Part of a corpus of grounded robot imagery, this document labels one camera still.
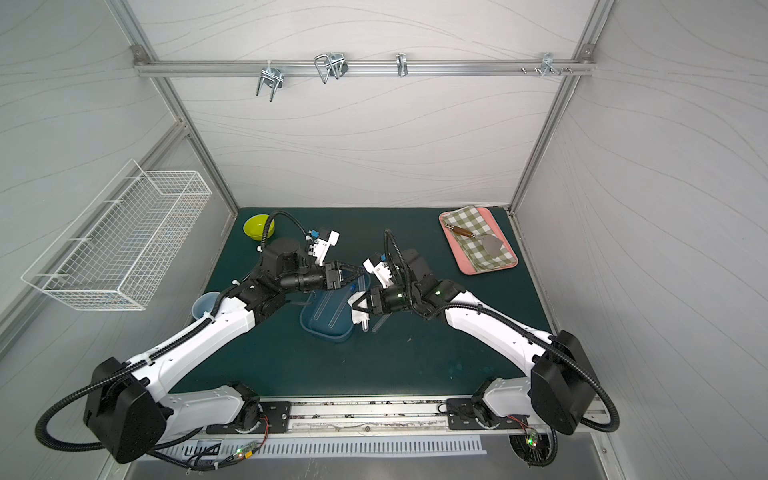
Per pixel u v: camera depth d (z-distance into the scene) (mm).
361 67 783
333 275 649
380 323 870
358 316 705
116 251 676
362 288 718
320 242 675
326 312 908
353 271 728
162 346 446
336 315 906
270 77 796
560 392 408
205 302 865
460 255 1072
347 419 749
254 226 1106
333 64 764
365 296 699
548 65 763
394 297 661
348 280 671
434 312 554
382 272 702
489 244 1085
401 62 721
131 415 383
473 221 1158
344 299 929
